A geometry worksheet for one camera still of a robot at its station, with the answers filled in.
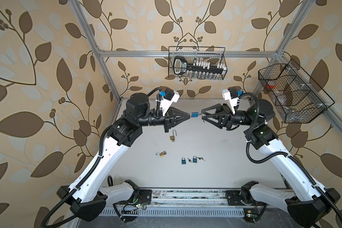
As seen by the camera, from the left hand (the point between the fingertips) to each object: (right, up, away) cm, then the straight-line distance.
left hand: (189, 116), depth 52 cm
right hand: (+6, 0, +1) cm, 6 cm away
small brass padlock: (-14, -25, +39) cm, 49 cm away
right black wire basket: (+59, +10, +23) cm, 64 cm away
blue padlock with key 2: (+7, -27, +35) cm, 45 cm away
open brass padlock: (-8, -16, +46) cm, 50 cm away
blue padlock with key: (-1, -28, +35) cm, 45 cm away
